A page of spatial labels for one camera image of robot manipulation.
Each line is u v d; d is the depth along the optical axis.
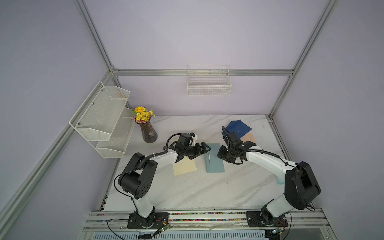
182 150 0.73
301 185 0.44
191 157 0.86
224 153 0.77
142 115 0.86
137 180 0.47
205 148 0.82
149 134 0.98
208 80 0.94
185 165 0.93
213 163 0.93
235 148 0.66
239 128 1.14
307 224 0.73
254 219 0.73
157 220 0.74
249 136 1.08
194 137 0.88
